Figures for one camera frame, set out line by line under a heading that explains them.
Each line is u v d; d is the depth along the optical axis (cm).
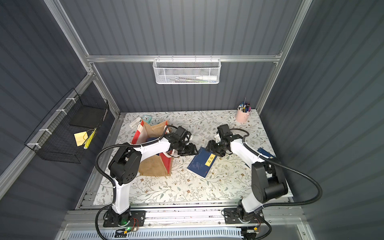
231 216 73
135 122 111
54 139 68
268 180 45
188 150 83
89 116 82
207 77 88
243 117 109
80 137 73
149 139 93
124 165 52
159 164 80
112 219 72
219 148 76
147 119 114
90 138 74
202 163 92
